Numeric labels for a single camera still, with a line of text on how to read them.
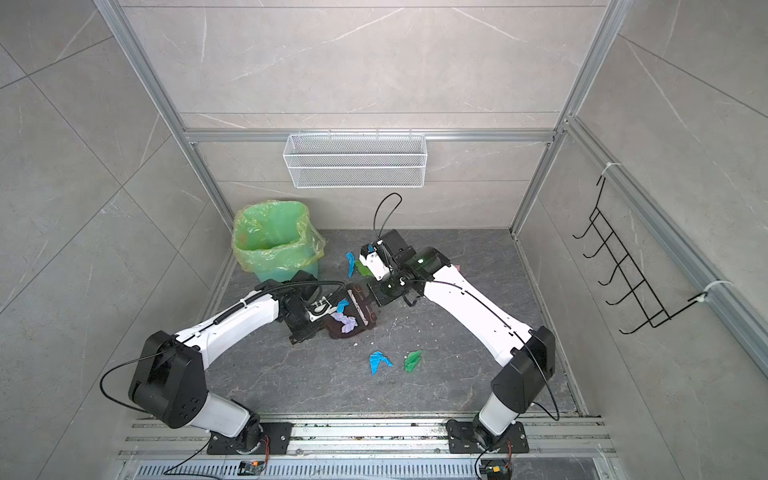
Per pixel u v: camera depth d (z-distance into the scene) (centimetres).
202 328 48
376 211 57
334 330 86
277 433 75
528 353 42
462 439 73
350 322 88
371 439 75
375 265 68
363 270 107
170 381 42
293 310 63
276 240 103
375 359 86
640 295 64
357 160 101
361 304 83
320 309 76
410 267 51
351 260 110
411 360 86
